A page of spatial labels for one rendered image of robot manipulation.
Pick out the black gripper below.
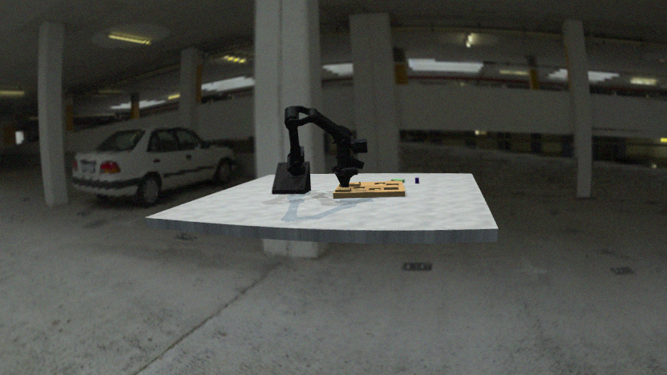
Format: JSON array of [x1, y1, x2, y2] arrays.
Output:
[[332, 153, 358, 188]]

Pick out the tan board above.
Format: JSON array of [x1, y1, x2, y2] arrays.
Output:
[[333, 180, 405, 199]]

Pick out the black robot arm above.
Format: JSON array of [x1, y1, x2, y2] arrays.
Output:
[[284, 106, 367, 178]]

